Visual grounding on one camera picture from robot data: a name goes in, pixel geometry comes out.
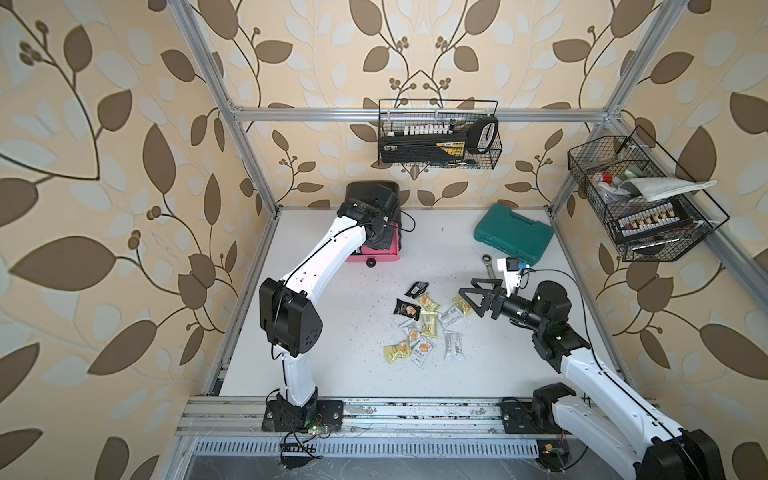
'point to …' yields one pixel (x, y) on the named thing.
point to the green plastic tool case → (514, 234)
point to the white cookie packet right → (450, 315)
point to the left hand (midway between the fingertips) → (382, 237)
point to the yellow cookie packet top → (428, 304)
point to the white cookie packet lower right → (453, 346)
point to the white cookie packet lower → (420, 349)
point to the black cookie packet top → (417, 289)
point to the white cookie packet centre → (414, 329)
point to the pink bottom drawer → (371, 256)
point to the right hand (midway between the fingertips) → (466, 287)
